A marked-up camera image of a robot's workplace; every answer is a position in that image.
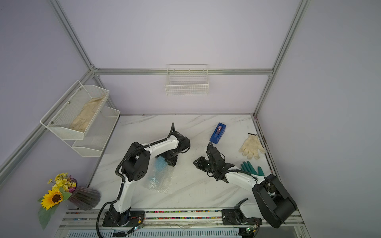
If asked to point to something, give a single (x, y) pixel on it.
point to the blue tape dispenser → (218, 133)
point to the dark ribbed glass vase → (85, 198)
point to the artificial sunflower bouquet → (63, 185)
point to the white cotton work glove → (251, 147)
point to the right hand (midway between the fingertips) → (195, 164)
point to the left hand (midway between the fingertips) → (162, 162)
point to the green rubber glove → (246, 166)
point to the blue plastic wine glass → (161, 164)
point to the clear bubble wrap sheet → (161, 175)
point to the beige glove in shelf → (87, 114)
